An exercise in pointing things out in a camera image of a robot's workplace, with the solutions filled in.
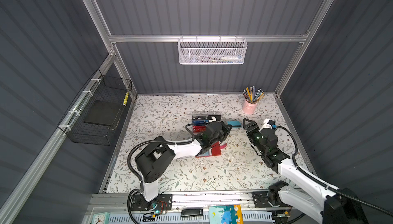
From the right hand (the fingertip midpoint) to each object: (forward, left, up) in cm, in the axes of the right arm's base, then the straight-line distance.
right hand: (246, 123), depth 81 cm
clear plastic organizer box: (+10, +25, -12) cm, 29 cm away
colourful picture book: (-39, +12, -17) cm, 44 cm away
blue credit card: (+4, +5, -6) cm, 9 cm away
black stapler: (-38, +29, -14) cm, 50 cm away
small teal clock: (-41, +70, -15) cm, 82 cm away
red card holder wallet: (-6, +16, -20) cm, 27 cm away
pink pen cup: (+21, -9, -13) cm, 27 cm away
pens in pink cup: (+28, -11, -8) cm, 31 cm away
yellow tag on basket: (+10, +66, +9) cm, 67 cm away
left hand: (+1, +6, -1) cm, 6 cm away
